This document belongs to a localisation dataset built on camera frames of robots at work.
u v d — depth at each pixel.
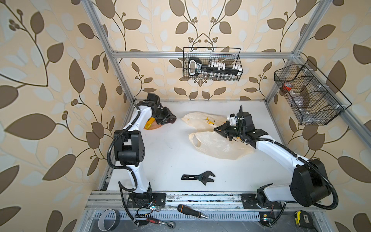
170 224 0.67
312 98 0.75
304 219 0.67
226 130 0.73
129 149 0.50
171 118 0.88
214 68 0.83
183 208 0.70
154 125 1.00
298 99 0.79
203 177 0.82
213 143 0.77
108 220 0.69
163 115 0.81
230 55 0.91
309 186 0.41
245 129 0.64
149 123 1.02
